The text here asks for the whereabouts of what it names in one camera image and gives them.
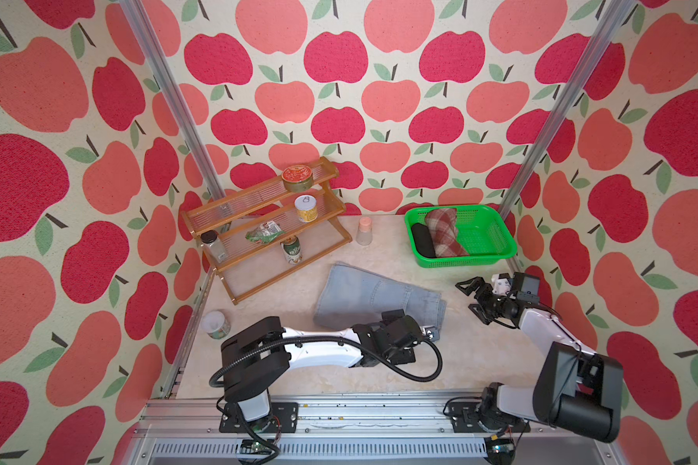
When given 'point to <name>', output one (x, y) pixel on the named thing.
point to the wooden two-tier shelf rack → (252, 267)
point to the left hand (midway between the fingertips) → (408, 335)
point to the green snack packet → (267, 232)
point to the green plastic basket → (483, 230)
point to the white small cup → (215, 324)
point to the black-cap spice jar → (210, 239)
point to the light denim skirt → (352, 295)
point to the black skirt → (423, 240)
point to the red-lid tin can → (298, 178)
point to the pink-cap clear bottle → (364, 232)
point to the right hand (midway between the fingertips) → (466, 299)
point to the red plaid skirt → (442, 224)
